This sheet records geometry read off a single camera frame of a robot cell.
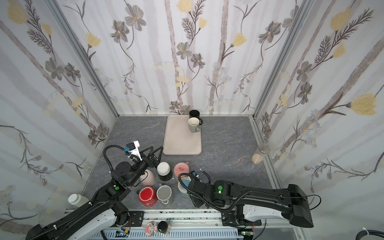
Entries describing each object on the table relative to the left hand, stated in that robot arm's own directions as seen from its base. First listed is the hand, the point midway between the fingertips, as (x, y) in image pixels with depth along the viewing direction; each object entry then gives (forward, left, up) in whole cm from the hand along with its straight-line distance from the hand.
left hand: (155, 144), depth 71 cm
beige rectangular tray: (+20, -8, -26) cm, 34 cm away
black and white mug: (-7, -3, -17) cm, 18 cm away
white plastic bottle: (-20, +39, -20) cm, 48 cm away
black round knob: (-32, -4, -16) cm, 36 cm away
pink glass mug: (-5, -12, -15) cm, 20 cm away
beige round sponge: (+3, -60, -22) cm, 64 cm away
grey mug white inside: (+29, -20, -18) cm, 40 cm away
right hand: (-19, -17, -15) cm, 30 cm away
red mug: (-19, +5, -18) cm, 27 cm away
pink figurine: (-32, +2, -22) cm, 39 cm away
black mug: (+39, -22, -18) cm, 48 cm away
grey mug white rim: (-19, -4, -15) cm, 24 cm away
